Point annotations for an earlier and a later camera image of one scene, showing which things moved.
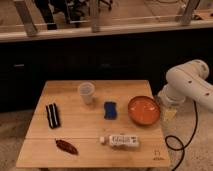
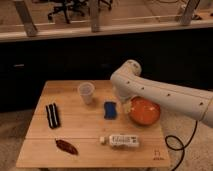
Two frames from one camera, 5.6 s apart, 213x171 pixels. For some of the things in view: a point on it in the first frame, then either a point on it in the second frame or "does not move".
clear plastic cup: x=86 y=89 does not move
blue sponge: x=110 y=110 does not move
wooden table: x=95 y=124 does not move
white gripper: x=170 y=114 → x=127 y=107
